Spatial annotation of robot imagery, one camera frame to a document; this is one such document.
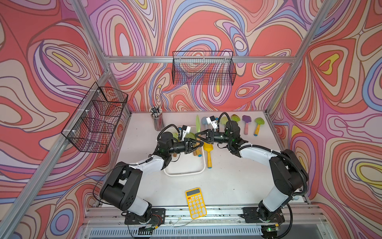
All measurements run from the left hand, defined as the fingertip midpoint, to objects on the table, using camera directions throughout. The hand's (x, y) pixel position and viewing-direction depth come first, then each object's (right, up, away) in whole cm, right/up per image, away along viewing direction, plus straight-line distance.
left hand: (203, 147), depth 74 cm
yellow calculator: (-4, -30, +3) cm, 30 cm away
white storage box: (-11, -14, +19) cm, 26 cm away
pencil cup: (-29, +20, +22) cm, 41 cm away
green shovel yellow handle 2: (+28, +18, +41) cm, 53 cm away
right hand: (-4, +4, +4) cm, 6 cm away
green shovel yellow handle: (-2, -6, +19) cm, 20 cm away
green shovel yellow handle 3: (+46, +14, +37) cm, 61 cm away
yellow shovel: (+5, -3, +22) cm, 23 cm away
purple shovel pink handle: (+37, +16, +41) cm, 58 cm away
